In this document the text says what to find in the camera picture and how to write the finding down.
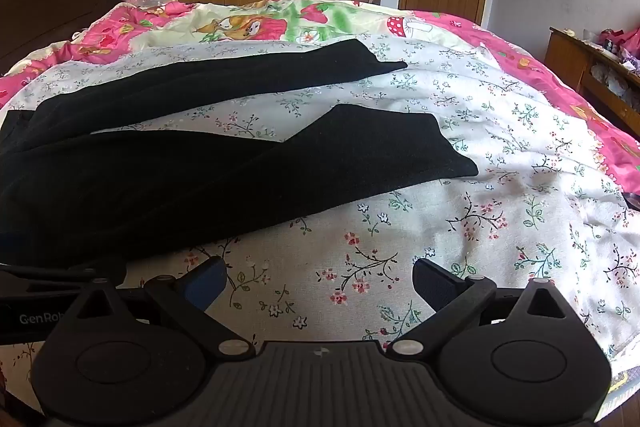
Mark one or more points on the wooden side desk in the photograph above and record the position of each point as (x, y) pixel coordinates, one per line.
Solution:
(565, 57)

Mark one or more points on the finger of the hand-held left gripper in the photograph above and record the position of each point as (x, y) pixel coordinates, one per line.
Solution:
(50, 276)

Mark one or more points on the black pants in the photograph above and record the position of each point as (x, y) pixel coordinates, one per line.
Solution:
(150, 172)

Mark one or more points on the white floral bed sheet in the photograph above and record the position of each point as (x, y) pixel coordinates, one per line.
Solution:
(450, 132)

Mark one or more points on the white bundle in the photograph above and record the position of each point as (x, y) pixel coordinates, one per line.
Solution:
(612, 82)

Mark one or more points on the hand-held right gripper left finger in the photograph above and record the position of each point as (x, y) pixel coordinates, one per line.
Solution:
(210, 282)

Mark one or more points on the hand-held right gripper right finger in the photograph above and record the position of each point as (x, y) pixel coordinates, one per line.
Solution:
(432, 289)

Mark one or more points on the pink cartoon quilt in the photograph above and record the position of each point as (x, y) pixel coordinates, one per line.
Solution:
(310, 14)

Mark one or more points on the pink purple cloth pile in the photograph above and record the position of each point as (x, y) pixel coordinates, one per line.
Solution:
(620, 39)

